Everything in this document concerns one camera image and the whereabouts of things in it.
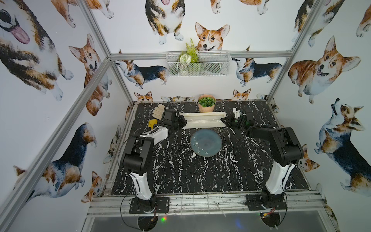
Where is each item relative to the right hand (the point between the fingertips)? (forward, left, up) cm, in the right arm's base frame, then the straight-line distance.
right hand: (218, 117), depth 95 cm
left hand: (0, +19, 0) cm, 19 cm away
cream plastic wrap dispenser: (+2, +10, -5) cm, 11 cm away
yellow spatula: (+4, +48, -10) cm, 49 cm away
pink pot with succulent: (+11, +7, +2) cm, 14 cm away
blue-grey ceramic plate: (-13, +9, -11) cm, 19 cm away
